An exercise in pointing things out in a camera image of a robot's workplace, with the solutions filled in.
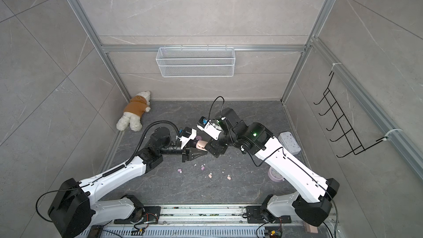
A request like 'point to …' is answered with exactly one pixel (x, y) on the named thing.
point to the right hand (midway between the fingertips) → (214, 137)
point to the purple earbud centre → (202, 167)
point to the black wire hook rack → (350, 135)
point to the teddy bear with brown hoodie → (133, 112)
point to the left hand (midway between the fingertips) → (208, 147)
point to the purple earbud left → (179, 170)
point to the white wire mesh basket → (195, 61)
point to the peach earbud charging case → (201, 145)
